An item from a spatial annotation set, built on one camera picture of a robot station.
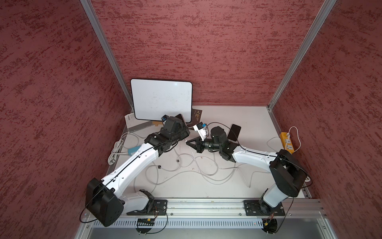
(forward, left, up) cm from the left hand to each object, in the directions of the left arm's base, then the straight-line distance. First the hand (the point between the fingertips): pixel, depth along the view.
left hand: (184, 133), depth 79 cm
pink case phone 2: (+14, -34, -20) cm, 42 cm away
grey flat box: (+21, +40, -19) cm, 49 cm away
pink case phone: (+9, +2, +4) cm, 10 cm away
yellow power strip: (+3, -69, -19) cm, 71 cm away
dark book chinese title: (+30, -7, -20) cm, 36 cm away
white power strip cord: (+11, -70, -17) cm, 73 cm away
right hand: (-5, -2, -4) cm, 7 cm away
